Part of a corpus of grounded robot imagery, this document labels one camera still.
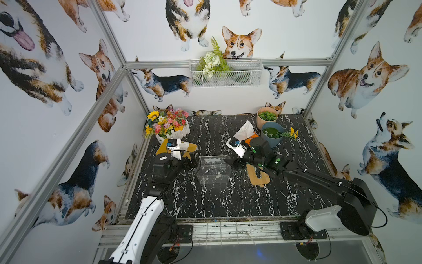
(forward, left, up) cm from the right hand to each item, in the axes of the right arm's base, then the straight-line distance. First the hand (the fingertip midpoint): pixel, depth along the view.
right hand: (233, 144), depth 78 cm
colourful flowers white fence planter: (+19, +37, -5) cm, 42 cm away
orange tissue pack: (+18, -9, -13) cm, 24 cm away
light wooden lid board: (-8, -17, -22) cm, 29 cm away
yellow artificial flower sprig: (+13, -33, -9) cm, 36 cm away
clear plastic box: (-1, +11, -23) cm, 25 cm away
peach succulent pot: (+31, -23, -11) cm, 40 cm away
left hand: (-1, +20, 0) cm, 20 cm away
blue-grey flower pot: (+20, -26, -16) cm, 36 cm away
